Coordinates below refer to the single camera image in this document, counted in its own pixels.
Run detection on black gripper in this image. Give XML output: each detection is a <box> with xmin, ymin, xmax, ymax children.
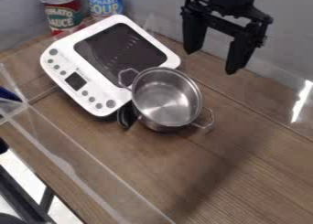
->
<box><xmin>180</xmin><ymin>0</ymin><xmax>274</xmax><ymax>75</ymax></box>

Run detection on silver steel pot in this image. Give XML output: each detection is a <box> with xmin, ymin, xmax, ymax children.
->
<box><xmin>117</xmin><ymin>67</ymin><xmax>215</xmax><ymax>133</ymax></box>

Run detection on white and black stove top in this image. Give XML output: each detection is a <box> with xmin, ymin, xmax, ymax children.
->
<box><xmin>40</xmin><ymin>15</ymin><xmax>180</xmax><ymax>117</ymax></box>

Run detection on dark utensil under pot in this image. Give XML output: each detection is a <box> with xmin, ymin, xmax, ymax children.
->
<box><xmin>117</xmin><ymin>102</ymin><xmax>136</xmax><ymax>130</ymax></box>

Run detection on blue alphabet soup can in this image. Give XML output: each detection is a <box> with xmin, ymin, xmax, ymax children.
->
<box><xmin>88</xmin><ymin>0</ymin><xmax>122</xmax><ymax>20</ymax></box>

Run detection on red tomato sauce can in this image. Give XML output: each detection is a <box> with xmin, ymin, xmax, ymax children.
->
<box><xmin>40</xmin><ymin>0</ymin><xmax>82</xmax><ymax>35</ymax></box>

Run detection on blue object at left edge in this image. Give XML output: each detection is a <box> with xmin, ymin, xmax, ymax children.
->
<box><xmin>0</xmin><ymin>86</ymin><xmax>21</xmax><ymax>101</ymax></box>

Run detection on clear acrylic barrier panel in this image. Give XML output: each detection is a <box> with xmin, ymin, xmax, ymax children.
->
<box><xmin>0</xmin><ymin>61</ymin><xmax>177</xmax><ymax>224</ymax></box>

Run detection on black metal table leg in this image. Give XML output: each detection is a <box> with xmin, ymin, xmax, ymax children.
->
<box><xmin>0</xmin><ymin>166</ymin><xmax>56</xmax><ymax>224</ymax></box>

